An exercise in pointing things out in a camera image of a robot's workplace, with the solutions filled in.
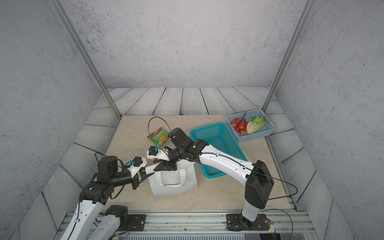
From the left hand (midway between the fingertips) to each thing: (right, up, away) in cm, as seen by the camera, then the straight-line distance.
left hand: (153, 171), depth 71 cm
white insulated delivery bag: (+6, -7, +2) cm, 9 cm away
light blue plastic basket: (+66, +18, +31) cm, 75 cm away
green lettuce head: (+62, +23, +37) cm, 76 cm away
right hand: (+2, +3, -3) cm, 5 cm away
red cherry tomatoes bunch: (+52, +22, +37) cm, 67 cm away
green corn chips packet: (-5, +14, +33) cm, 36 cm away
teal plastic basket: (+35, +15, +37) cm, 53 cm away
